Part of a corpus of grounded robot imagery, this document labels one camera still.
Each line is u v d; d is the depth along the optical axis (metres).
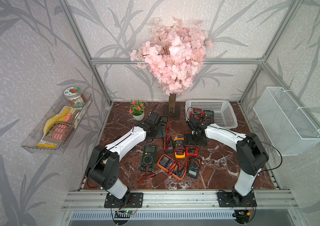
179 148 0.89
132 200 0.72
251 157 0.48
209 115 1.08
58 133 0.60
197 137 0.77
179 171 0.80
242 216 0.71
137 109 0.99
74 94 0.69
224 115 1.08
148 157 0.87
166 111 1.12
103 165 0.44
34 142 0.57
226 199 0.74
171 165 0.82
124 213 0.72
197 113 1.06
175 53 0.57
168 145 0.91
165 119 1.06
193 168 0.82
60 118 0.68
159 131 0.80
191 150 0.87
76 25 0.77
